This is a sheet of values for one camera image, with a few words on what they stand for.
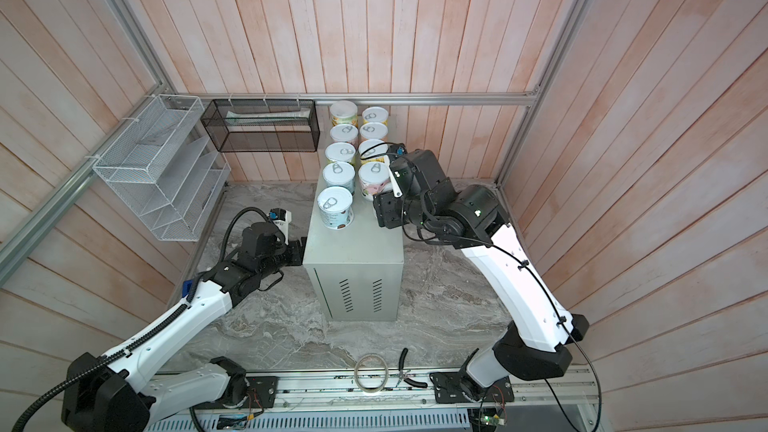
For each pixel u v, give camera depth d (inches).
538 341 14.9
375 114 32.2
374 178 26.1
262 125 41.3
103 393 15.0
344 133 30.1
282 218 28.0
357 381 29.4
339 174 26.5
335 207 24.0
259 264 24.0
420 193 16.5
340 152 28.2
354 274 37.4
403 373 30.1
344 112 30.9
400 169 16.3
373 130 30.5
